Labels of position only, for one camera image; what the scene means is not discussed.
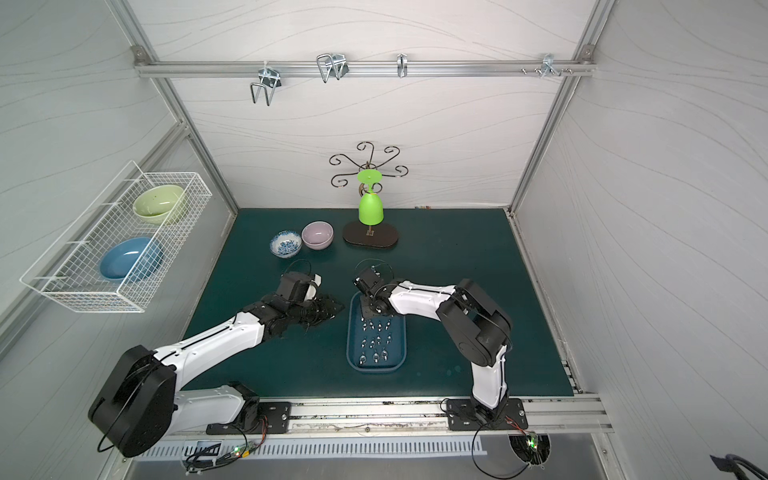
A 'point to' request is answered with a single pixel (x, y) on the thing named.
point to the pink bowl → (317, 235)
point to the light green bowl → (154, 204)
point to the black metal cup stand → (379, 236)
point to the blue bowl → (131, 258)
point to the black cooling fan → (533, 448)
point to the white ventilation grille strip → (417, 447)
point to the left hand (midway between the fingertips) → (342, 309)
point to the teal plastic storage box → (374, 344)
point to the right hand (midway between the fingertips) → (370, 303)
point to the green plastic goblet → (370, 206)
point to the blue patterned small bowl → (285, 244)
